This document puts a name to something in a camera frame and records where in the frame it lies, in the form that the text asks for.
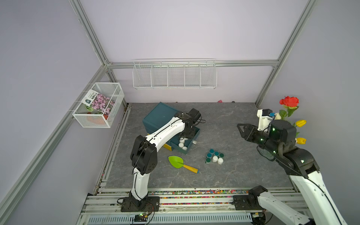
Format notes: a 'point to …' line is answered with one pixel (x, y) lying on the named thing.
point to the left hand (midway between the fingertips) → (188, 136)
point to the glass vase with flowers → (291, 103)
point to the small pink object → (220, 101)
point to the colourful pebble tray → (196, 197)
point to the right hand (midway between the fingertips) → (239, 125)
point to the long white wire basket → (175, 74)
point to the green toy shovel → (177, 162)
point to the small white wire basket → (87, 118)
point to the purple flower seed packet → (95, 101)
